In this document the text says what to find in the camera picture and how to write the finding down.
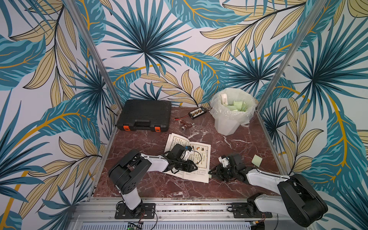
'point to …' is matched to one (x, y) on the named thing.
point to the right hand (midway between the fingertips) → (209, 173)
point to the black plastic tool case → (152, 115)
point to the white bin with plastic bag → (231, 108)
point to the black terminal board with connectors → (197, 112)
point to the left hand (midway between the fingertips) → (194, 169)
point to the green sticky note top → (257, 160)
